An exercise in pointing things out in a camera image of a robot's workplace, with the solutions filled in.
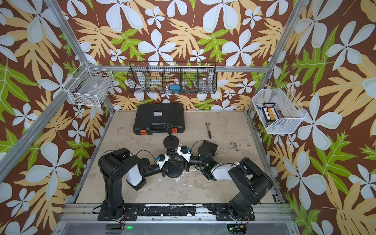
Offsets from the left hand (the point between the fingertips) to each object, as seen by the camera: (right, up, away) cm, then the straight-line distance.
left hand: (176, 162), depth 87 cm
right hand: (-1, +4, -7) cm, 8 cm away
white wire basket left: (-52, +45, -1) cm, 69 cm away
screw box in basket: (+55, +30, -3) cm, 62 cm away
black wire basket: (-3, +55, +11) cm, 56 cm away
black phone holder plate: (+22, +8, +10) cm, 26 cm away
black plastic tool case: (-14, +28, +21) cm, 38 cm away
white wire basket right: (+60, +29, -4) cm, 67 cm away
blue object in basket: (-1, +46, +7) cm, 47 cm away
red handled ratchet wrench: (+22, +23, +24) cm, 40 cm away
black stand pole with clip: (-7, +21, +18) cm, 29 cm away
